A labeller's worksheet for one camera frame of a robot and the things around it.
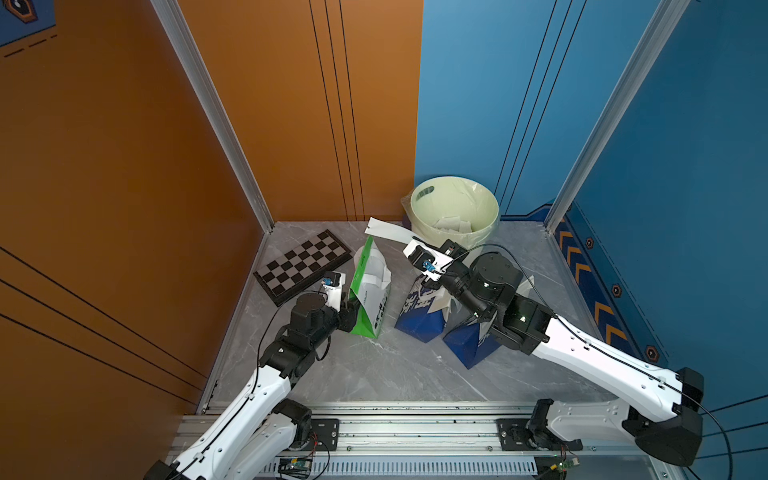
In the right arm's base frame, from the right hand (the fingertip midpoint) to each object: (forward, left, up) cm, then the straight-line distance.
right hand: (422, 232), depth 61 cm
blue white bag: (-5, -2, -24) cm, 24 cm away
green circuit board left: (-36, +30, -44) cm, 65 cm away
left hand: (0, +17, -23) cm, 28 cm away
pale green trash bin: (+32, -12, -21) cm, 40 cm away
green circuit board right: (-35, -34, -43) cm, 65 cm away
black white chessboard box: (+20, +39, -37) cm, 57 cm away
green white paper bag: (+3, +13, -28) cm, 31 cm away
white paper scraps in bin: (+33, -14, -30) cm, 47 cm away
